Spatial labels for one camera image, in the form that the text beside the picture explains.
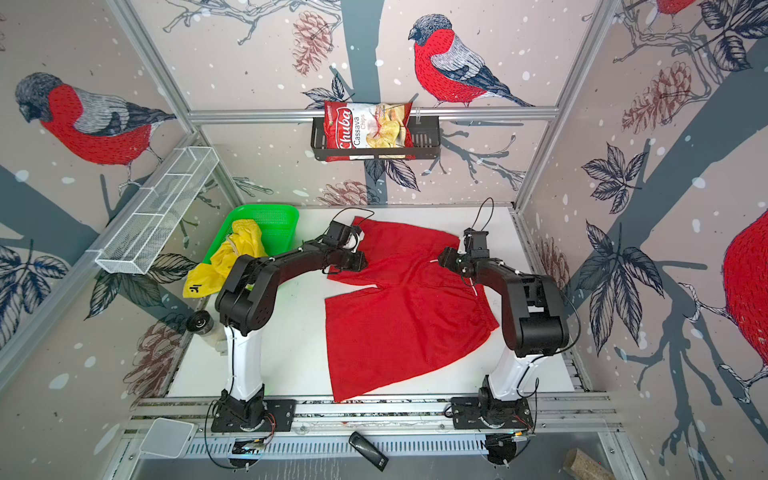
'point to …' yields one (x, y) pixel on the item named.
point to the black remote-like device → (366, 449)
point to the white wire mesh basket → (146, 226)
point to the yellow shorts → (207, 278)
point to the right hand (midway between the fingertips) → (443, 261)
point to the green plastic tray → (277, 227)
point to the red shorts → (419, 309)
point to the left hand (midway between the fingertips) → (365, 261)
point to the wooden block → (582, 467)
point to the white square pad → (168, 438)
